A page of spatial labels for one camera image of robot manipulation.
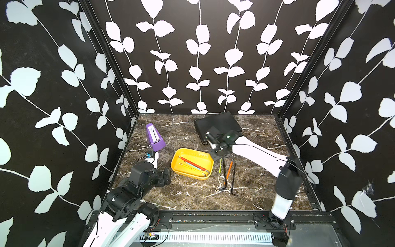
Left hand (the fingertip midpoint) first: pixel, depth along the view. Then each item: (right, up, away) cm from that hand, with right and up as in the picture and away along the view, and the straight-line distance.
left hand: (165, 167), depth 70 cm
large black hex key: (+30, -15, +14) cm, 36 cm away
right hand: (+24, +4, +14) cm, 28 cm away
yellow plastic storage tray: (+18, -1, +23) cm, 29 cm away
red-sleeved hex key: (+12, -4, +23) cm, 27 cm away
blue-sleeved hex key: (+11, -5, +23) cm, 26 cm away
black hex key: (+34, -18, +14) cm, 41 cm away
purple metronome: (-13, +11, +26) cm, 31 cm away
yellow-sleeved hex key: (+11, -7, +23) cm, 26 cm away
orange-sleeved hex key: (+33, -9, +21) cm, 40 cm away
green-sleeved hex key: (+28, -5, +23) cm, 37 cm away
